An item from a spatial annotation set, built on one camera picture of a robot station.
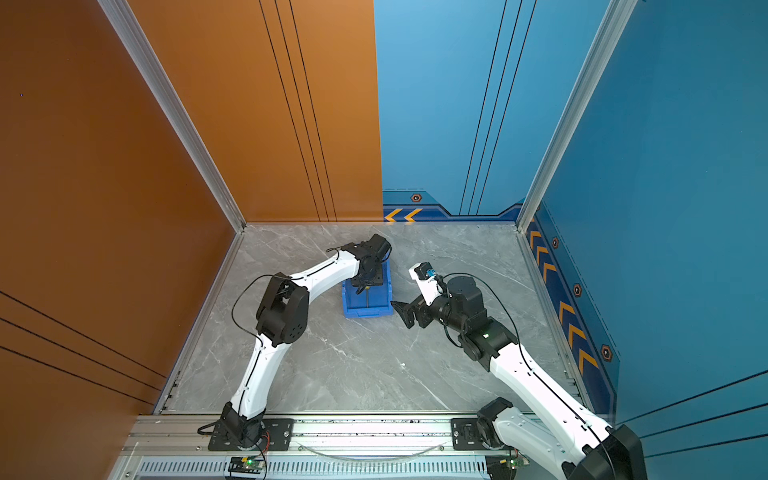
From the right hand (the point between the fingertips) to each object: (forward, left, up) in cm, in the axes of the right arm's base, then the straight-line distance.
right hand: (404, 291), depth 75 cm
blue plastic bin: (+10, +10, -21) cm, 25 cm away
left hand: (+19, +10, -20) cm, 29 cm away
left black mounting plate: (-28, +32, -23) cm, 48 cm away
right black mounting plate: (-28, -14, -22) cm, 38 cm away
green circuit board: (-34, +37, -23) cm, 55 cm away
